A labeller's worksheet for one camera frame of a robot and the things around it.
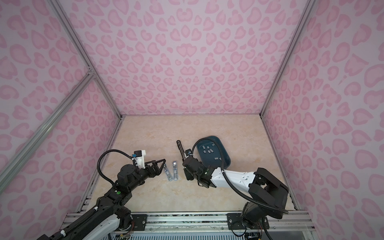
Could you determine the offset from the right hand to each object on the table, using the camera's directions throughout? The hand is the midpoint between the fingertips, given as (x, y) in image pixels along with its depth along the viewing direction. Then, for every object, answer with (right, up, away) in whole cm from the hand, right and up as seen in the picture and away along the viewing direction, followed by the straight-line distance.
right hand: (188, 167), depth 84 cm
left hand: (-13, +6, -6) cm, 16 cm away
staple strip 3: (+15, +7, +15) cm, 22 cm away
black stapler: (-6, +9, +16) cm, 19 cm away
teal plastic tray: (+14, +6, +13) cm, 20 cm away
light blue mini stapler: (-13, -5, +5) cm, 15 cm away
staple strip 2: (+9, +9, +16) cm, 21 cm away
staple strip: (+17, +3, +11) cm, 20 cm away
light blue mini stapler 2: (-8, -4, +6) cm, 11 cm away
